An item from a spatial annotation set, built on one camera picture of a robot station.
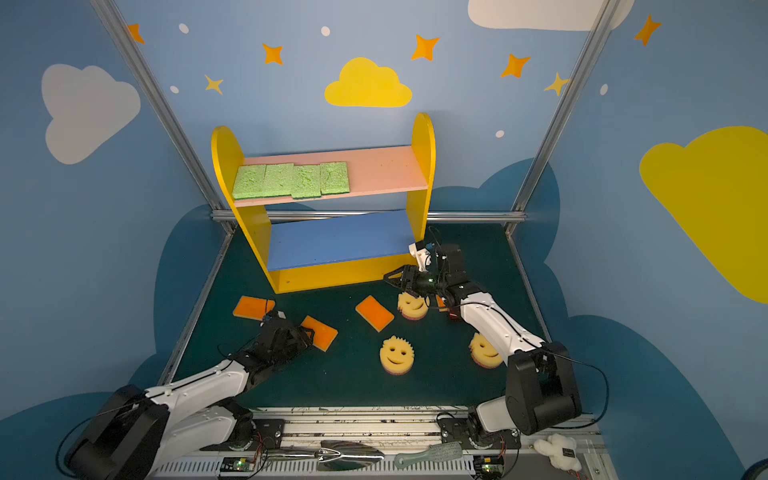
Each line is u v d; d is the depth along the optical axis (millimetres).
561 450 698
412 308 957
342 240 986
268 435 735
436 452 716
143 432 412
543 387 431
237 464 714
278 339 689
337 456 701
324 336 908
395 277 791
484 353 863
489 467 718
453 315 626
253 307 972
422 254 783
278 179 733
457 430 749
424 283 729
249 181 727
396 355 861
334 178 747
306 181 732
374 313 960
